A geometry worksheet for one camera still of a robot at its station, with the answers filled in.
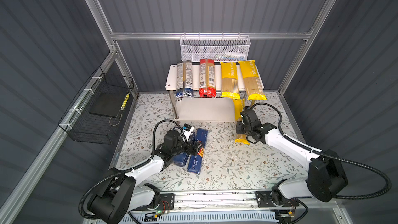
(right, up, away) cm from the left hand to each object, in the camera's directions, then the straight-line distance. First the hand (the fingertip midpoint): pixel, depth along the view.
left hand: (197, 139), depth 85 cm
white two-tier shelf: (0, +16, +22) cm, 28 cm away
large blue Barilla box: (-9, -10, -4) cm, 13 cm away
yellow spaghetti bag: (+24, +19, +6) cm, 31 cm away
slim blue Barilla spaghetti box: (-1, -11, -2) cm, 11 cm away
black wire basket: (-48, +18, -11) cm, 52 cm away
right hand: (+25, +7, +3) cm, 26 cm away
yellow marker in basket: (-37, +21, -6) cm, 43 cm away
